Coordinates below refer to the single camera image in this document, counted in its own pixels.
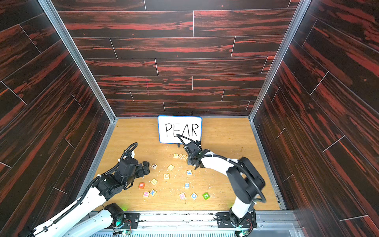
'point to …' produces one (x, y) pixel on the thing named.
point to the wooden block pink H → (182, 196)
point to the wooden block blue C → (194, 196)
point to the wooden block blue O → (187, 185)
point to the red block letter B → (141, 185)
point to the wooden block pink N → (145, 194)
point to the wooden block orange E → (180, 156)
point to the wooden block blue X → (153, 192)
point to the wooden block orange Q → (166, 176)
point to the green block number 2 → (206, 196)
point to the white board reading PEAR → (189, 126)
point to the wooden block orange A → (185, 157)
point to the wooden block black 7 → (154, 166)
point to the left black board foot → (178, 145)
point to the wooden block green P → (175, 155)
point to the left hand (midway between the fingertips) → (144, 165)
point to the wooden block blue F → (189, 172)
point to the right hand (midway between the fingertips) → (196, 158)
